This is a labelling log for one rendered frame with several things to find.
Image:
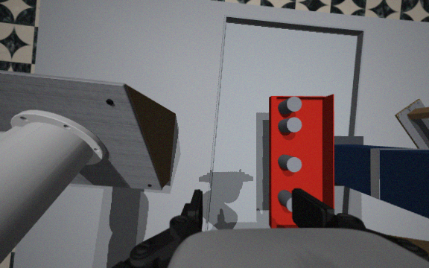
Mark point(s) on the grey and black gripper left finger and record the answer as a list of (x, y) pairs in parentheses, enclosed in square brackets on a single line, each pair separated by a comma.
[(157, 251)]

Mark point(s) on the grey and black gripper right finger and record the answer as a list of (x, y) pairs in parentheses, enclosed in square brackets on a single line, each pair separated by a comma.
[(310, 212)]

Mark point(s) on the grey cylinder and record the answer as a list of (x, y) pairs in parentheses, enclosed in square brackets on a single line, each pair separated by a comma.
[(290, 163), (290, 105), (284, 197), (290, 125)]

